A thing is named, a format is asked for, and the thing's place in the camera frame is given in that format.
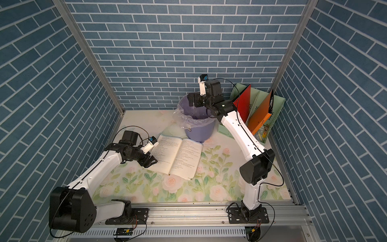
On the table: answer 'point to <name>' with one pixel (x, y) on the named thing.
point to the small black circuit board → (124, 231)
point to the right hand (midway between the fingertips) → (196, 95)
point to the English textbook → (177, 157)
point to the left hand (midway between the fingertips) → (154, 156)
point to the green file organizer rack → (257, 96)
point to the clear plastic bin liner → (187, 117)
